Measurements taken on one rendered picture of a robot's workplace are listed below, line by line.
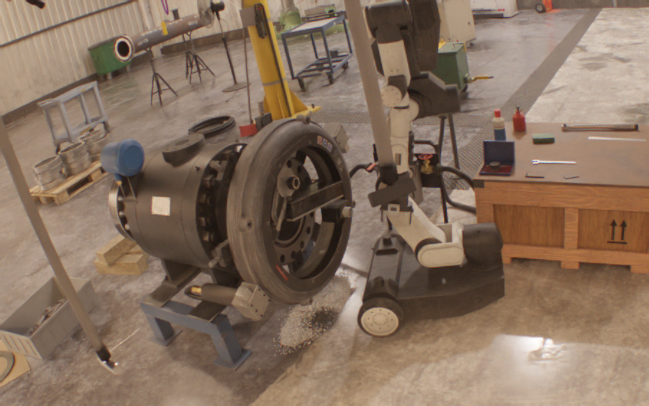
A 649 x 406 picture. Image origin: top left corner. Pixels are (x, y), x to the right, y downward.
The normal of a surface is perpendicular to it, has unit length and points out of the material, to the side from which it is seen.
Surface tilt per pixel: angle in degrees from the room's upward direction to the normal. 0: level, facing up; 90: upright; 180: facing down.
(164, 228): 82
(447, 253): 90
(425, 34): 90
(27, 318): 90
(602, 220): 90
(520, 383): 0
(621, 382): 0
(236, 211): 62
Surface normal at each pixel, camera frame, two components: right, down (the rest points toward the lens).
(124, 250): 0.85, 0.04
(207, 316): -0.22, -0.88
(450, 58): -0.45, 0.47
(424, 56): -0.22, 0.46
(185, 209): -0.55, 0.01
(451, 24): 0.66, 0.18
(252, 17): 0.13, 0.39
